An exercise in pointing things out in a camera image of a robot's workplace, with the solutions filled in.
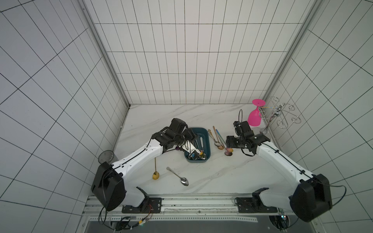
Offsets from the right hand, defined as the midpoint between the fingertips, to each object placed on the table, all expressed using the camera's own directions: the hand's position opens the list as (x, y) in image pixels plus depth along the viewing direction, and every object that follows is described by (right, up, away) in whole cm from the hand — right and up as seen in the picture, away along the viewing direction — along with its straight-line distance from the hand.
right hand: (226, 140), depth 85 cm
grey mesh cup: (-69, -8, -5) cm, 70 cm away
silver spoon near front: (-25, -23, -4) cm, 34 cm away
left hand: (-22, +3, -5) cm, 22 cm away
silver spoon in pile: (-4, -4, +11) cm, 13 cm away
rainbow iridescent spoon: (+3, -8, +7) cm, 11 cm away
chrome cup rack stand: (+27, +17, -7) cm, 33 cm away
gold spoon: (-42, -20, -2) cm, 46 cm away
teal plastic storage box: (-13, -4, +10) cm, 17 cm away
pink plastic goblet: (+19, +14, +5) cm, 25 cm away
